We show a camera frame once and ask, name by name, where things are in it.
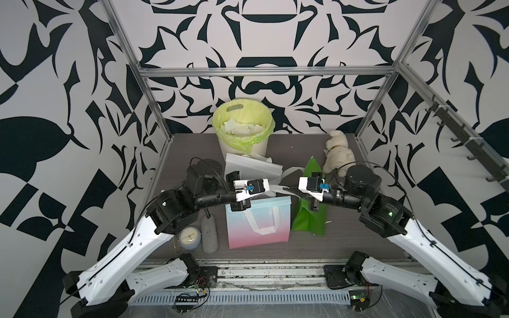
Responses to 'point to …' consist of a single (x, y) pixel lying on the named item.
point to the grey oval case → (209, 234)
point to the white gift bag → (252, 167)
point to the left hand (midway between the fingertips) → (259, 177)
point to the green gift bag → (305, 218)
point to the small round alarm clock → (189, 238)
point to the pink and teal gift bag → (264, 222)
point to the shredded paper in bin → (232, 127)
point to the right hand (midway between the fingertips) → (286, 181)
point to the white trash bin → (256, 144)
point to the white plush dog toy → (339, 156)
